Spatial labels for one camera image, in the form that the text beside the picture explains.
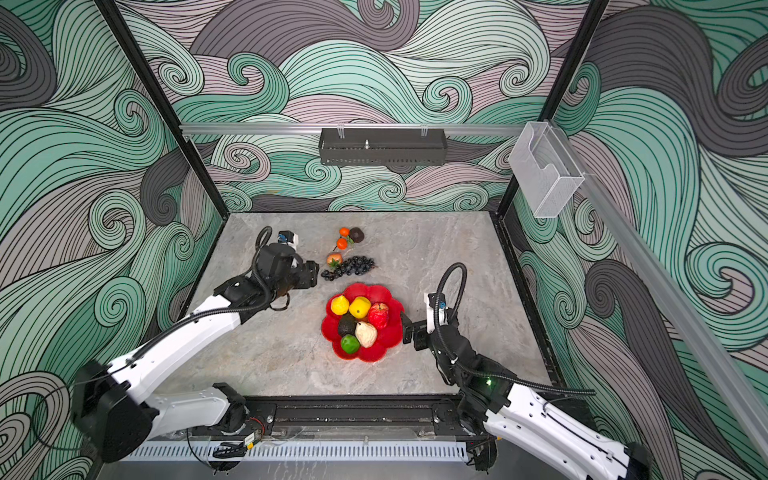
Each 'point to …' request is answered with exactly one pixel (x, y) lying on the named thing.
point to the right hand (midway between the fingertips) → (418, 312)
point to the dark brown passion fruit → (357, 235)
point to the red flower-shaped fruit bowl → (386, 338)
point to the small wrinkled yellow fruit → (339, 305)
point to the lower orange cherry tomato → (342, 243)
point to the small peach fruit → (334, 259)
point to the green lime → (350, 344)
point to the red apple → (378, 314)
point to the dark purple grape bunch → (354, 265)
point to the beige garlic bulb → (366, 334)
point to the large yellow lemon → (360, 307)
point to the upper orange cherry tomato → (345, 232)
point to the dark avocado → (346, 324)
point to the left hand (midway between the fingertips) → (309, 264)
